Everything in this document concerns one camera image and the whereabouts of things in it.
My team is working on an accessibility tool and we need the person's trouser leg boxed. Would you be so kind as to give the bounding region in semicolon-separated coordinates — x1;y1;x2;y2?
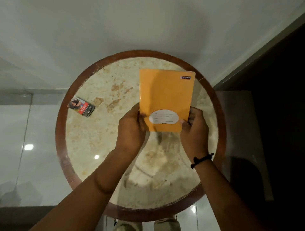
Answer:
153;217;182;231
114;220;143;231

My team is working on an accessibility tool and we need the person's left trouser leg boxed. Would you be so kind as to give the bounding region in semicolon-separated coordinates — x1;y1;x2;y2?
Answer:
114;220;143;231

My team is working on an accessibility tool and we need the dark wooden cabinet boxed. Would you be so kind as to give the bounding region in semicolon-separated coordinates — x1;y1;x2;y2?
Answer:
214;23;305;231

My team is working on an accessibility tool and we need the person's right forearm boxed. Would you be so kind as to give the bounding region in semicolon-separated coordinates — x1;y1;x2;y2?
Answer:
194;159;265;231

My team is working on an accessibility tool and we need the small red cigarette pack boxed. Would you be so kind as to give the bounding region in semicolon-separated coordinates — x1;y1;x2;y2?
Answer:
66;96;95;118

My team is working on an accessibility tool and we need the person's right trouser leg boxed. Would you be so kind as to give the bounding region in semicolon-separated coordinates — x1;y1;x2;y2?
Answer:
153;217;182;231

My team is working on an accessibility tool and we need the orange notebook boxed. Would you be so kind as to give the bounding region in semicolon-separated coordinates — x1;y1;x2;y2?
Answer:
139;68;196;133

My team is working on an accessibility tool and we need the round marble wooden-rim table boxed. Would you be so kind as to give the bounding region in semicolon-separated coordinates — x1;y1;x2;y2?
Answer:
55;50;227;222

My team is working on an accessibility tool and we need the person's left forearm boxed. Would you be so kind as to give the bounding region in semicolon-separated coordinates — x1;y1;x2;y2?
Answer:
30;148;139;231

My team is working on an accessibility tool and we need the person's left hand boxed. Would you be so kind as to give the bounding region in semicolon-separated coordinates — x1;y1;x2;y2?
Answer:
115;102;150;155

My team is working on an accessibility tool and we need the person's right hand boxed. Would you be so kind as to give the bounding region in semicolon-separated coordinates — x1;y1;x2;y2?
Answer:
180;106;210;163

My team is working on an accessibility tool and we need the black wristband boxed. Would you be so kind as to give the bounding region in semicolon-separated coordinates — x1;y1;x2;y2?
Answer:
190;153;214;170

